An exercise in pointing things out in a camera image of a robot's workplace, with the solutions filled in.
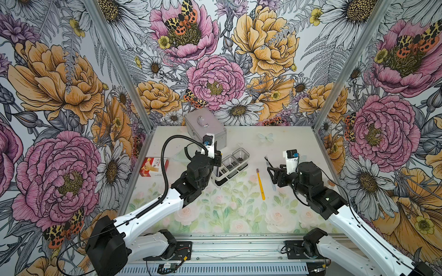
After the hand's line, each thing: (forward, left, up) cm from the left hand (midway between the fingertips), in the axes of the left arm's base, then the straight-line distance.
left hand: (214, 146), depth 75 cm
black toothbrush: (+14, -30, -28) cm, 43 cm away
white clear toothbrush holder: (+7, -8, -26) cm, 28 cm away
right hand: (-8, -26, -7) cm, 28 cm away
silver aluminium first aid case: (+30, +8, -13) cm, 34 cm away
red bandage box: (+6, +35, -24) cm, 43 cm away
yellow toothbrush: (-4, -24, -28) cm, 37 cm away
